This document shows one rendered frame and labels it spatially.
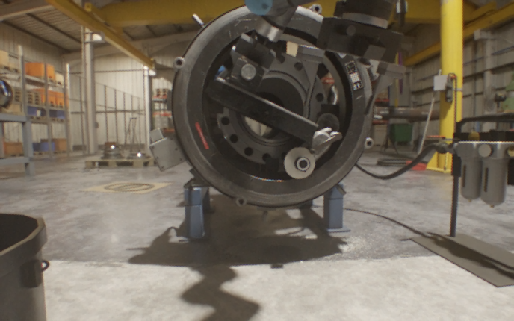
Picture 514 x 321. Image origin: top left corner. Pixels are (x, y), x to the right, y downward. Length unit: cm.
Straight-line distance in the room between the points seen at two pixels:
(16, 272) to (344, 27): 52
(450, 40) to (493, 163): 352
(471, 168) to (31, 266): 131
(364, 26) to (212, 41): 58
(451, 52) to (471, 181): 342
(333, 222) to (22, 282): 125
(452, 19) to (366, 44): 428
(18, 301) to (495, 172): 129
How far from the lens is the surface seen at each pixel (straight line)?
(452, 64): 453
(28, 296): 42
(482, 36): 1558
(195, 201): 127
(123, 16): 1402
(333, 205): 138
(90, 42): 1361
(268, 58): 91
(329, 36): 45
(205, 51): 93
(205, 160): 89
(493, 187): 123
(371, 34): 49
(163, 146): 94
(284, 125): 89
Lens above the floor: 48
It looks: 5 degrees down
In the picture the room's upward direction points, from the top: 1 degrees counter-clockwise
